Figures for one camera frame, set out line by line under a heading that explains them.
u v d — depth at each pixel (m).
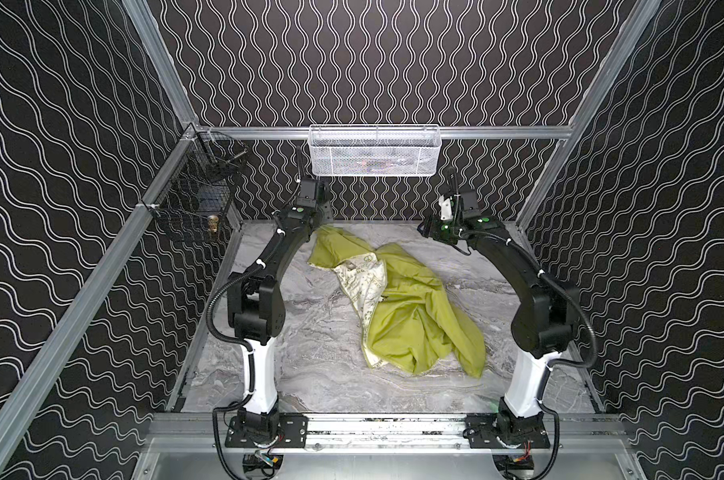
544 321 0.51
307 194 0.73
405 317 0.84
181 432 0.76
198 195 0.91
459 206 0.72
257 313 0.54
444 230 0.80
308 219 0.68
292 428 0.75
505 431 0.66
